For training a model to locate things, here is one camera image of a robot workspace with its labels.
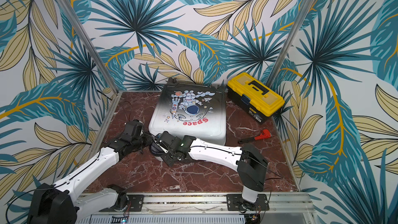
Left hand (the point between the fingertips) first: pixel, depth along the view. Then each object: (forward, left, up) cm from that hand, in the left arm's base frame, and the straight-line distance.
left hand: (155, 140), depth 83 cm
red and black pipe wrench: (+11, -66, -9) cm, 67 cm away
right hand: (-9, -7, 0) cm, 12 cm away
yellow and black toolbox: (+30, -53, +6) cm, 61 cm away
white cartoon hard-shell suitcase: (+12, -19, +11) cm, 25 cm away
